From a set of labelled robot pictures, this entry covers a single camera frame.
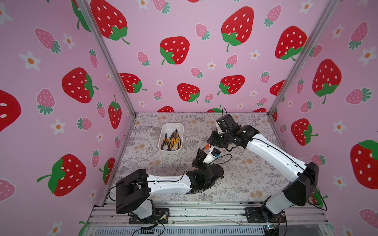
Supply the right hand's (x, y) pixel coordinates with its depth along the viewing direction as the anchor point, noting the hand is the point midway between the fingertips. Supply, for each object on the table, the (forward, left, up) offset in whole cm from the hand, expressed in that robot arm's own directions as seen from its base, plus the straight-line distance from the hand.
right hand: (209, 139), depth 77 cm
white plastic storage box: (+13, +27, -20) cm, 36 cm away
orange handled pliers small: (-5, +1, 0) cm, 5 cm away
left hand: (-5, +4, -4) cm, 8 cm away
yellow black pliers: (+10, +23, -20) cm, 32 cm away
